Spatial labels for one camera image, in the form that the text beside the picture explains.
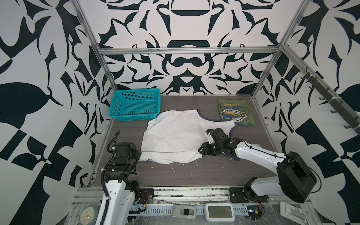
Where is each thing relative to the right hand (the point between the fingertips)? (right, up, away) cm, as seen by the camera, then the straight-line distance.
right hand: (201, 150), depth 84 cm
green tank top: (+31, +23, +24) cm, 45 cm away
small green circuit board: (+25, -27, -13) cm, 39 cm away
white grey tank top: (-16, +6, +13) cm, 21 cm away
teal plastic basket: (-48, +28, +29) cm, 62 cm away
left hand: (-36, +2, -5) cm, 36 cm away
